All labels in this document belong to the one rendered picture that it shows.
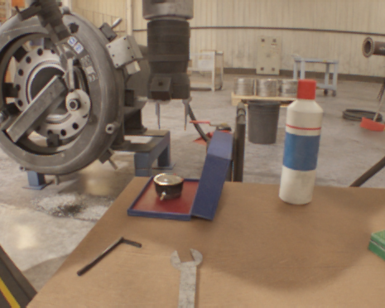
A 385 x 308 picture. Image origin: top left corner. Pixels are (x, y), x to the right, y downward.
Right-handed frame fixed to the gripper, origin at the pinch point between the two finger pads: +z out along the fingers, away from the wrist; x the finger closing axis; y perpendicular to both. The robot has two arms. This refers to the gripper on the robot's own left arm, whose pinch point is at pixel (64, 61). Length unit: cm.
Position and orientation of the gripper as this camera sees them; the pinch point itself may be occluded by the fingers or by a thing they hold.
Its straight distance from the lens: 105.1
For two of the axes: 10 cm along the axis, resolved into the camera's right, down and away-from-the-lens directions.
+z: 3.7, 8.1, 4.5
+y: 6.6, -5.7, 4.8
